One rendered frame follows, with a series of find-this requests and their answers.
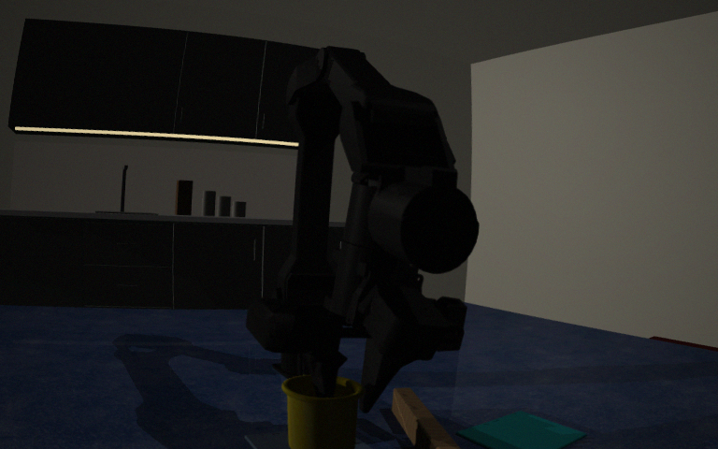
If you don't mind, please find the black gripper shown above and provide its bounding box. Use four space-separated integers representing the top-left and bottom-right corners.
246 239 421 413

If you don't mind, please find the olive yellow cup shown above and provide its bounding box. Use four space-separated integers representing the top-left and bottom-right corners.
281 375 365 449

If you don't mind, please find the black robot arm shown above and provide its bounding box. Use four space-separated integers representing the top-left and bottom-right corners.
271 46 480 361

